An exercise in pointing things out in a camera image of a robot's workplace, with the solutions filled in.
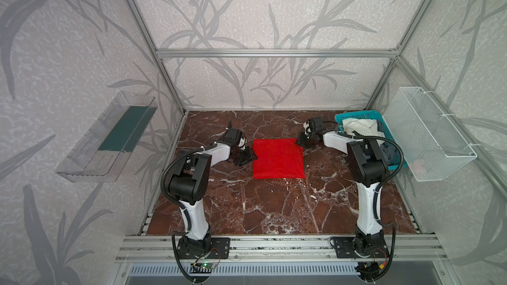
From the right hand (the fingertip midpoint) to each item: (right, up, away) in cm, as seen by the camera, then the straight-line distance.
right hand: (296, 136), depth 106 cm
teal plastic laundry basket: (+39, +2, -18) cm, 43 cm away
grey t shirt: (+43, -7, -15) cm, 46 cm away
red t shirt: (-10, -11, -10) cm, 18 cm away
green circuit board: (-40, -47, -34) cm, 71 cm away
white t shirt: (+33, +5, -7) cm, 35 cm away
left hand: (-21, -8, -9) cm, 24 cm away
